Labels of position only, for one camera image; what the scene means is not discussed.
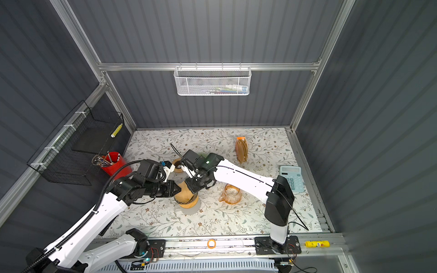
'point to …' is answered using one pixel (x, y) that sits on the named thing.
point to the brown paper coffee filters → (242, 149)
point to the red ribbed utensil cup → (114, 157)
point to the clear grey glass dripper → (193, 197)
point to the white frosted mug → (191, 211)
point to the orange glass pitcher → (232, 194)
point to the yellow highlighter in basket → (116, 131)
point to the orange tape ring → (209, 246)
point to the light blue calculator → (293, 174)
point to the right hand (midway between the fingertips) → (193, 189)
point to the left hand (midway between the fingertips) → (180, 189)
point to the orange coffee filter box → (241, 141)
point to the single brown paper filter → (185, 194)
